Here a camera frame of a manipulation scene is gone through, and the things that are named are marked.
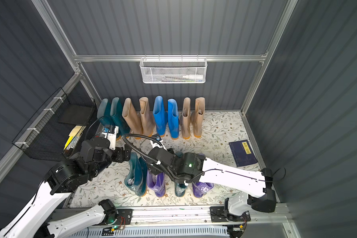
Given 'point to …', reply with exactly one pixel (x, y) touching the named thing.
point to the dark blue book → (242, 153)
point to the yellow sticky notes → (75, 131)
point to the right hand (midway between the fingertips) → (154, 157)
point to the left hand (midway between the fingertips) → (123, 145)
